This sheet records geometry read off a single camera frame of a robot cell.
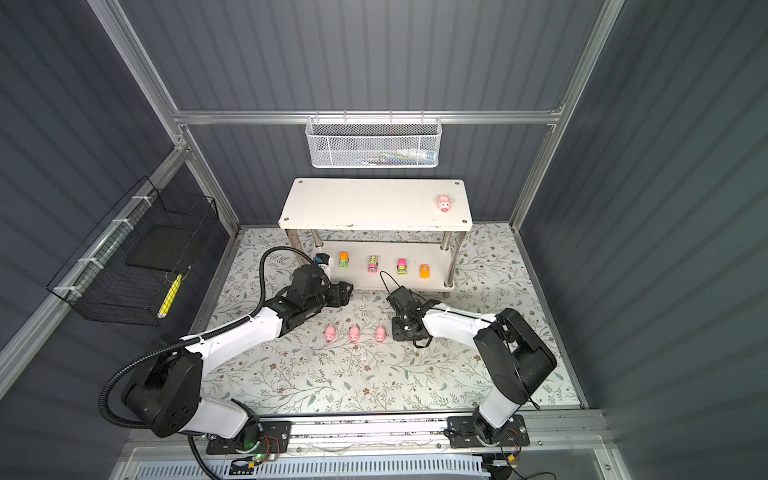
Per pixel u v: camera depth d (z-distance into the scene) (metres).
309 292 0.68
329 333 0.90
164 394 0.43
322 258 0.77
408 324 0.66
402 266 0.98
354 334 0.89
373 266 0.98
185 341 0.47
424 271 0.97
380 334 0.89
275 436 0.73
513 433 0.72
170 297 0.68
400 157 0.91
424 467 0.71
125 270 0.72
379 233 1.19
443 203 0.75
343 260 0.99
